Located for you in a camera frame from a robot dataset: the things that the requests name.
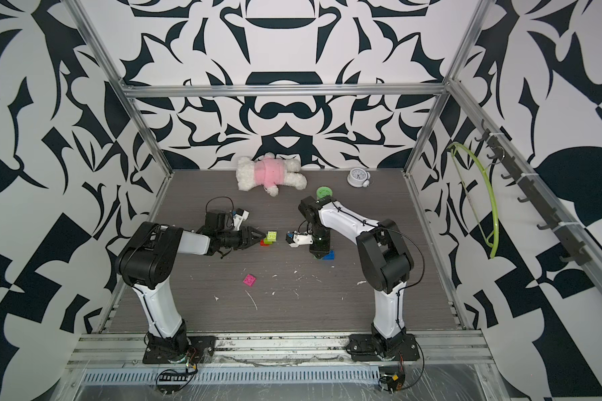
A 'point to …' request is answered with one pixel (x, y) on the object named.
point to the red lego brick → (262, 243)
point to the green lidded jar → (323, 190)
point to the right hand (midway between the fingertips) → (320, 243)
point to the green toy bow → (487, 236)
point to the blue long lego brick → (330, 256)
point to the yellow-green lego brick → (271, 237)
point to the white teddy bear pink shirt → (271, 172)
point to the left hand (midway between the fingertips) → (262, 235)
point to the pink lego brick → (249, 280)
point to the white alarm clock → (359, 177)
